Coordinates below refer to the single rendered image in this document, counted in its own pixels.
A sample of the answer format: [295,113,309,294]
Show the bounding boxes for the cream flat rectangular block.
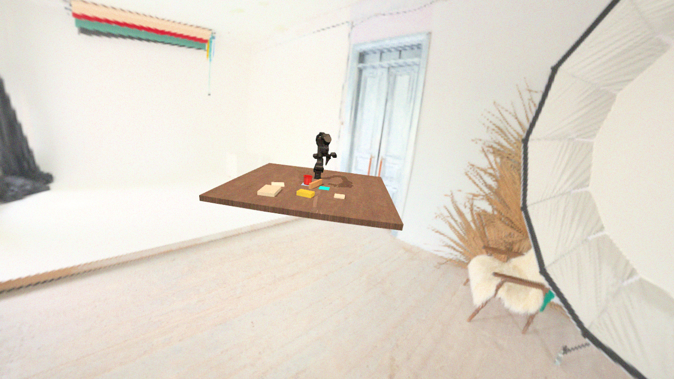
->
[257,185,281,197]

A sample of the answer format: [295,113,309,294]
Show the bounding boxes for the light orange flat bar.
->
[308,179,322,189]

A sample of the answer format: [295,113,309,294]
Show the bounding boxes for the yellow block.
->
[297,189,315,198]

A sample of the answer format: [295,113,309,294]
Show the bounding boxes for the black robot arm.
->
[313,132,332,179]

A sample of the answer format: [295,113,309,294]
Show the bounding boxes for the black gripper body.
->
[313,151,337,159]

